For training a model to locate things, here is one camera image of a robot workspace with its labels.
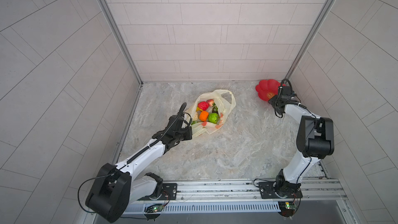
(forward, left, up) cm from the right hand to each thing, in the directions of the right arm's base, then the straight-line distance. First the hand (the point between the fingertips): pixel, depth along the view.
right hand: (273, 100), depth 98 cm
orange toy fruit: (-8, +45, -1) cm, 46 cm away
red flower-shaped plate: (+14, -2, -5) cm, 15 cm away
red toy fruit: (-1, +45, 0) cm, 45 cm away
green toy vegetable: (-12, +51, -1) cm, 53 cm away
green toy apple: (-10, +39, 0) cm, 41 cm away
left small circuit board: (-52, +68, -3) cm, 86 cm away
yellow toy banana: (-3, +48, -1) cm, 49 cm away
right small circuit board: (-55, +10, -8) cm, 57 cm away
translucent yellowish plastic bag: (-5, +34, +1) cm, 34 cm away
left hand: (-18, +50, +1) cm, 53 cm away
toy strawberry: (+1, +40, -1) cm, 40 cm away
